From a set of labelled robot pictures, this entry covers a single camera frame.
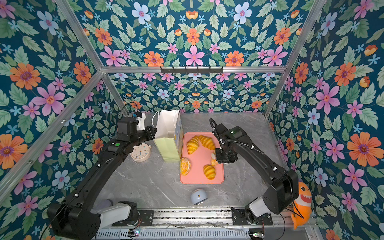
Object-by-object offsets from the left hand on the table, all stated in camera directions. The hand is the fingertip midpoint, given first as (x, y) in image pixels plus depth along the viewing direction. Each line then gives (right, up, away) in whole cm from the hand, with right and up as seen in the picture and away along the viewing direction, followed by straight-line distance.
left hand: (158, 125), depth 75 cm
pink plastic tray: (+22, -20, +19) cm, 35 cm away
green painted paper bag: (-1, -7, +29) cm, 29 cm away
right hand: (+32, -19, +2) cm, 37 cm away
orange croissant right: (+26, -11, +23) cm, 36 cm away
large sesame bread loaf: (+30, -22, +13) cm, 39 cm away
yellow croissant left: (+16, -13, +22) cm, 30 cm away
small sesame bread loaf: (+12, -24, +11) cm, 29 cm away
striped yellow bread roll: (+27, -27, +11) cm, 40 cm away
